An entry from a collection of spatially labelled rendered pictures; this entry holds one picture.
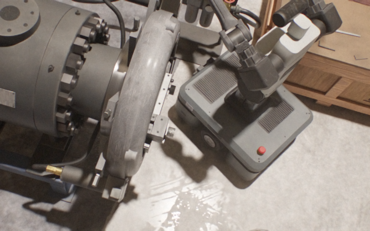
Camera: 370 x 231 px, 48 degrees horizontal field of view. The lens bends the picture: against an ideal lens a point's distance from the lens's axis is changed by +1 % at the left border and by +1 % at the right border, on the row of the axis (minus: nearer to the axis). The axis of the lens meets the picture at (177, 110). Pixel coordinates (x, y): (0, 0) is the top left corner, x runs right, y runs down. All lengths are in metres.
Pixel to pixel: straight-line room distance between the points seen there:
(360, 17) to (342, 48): 0.27
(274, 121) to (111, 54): 1.02
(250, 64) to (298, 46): 0.22
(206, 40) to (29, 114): 1.46
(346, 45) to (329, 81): 0.25
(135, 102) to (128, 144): 0.17
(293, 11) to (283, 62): 0.21
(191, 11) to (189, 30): 0.37
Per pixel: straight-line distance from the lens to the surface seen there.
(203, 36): 2.82
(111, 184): 1.81
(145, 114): 1.49
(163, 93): 1.88
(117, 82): 1.64
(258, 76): 1.66
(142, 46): 1.52
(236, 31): 1.69
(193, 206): 2.32
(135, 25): 1.50
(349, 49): 2.51
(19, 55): 1.68
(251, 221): 2.38
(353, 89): 2.69
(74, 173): 1.85
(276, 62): 1.74
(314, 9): 1.97
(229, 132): 2.22
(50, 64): 1.64
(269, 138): 2.27
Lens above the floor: 2.23
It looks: 63 degrees down
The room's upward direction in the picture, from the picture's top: 17 degrees clockwise
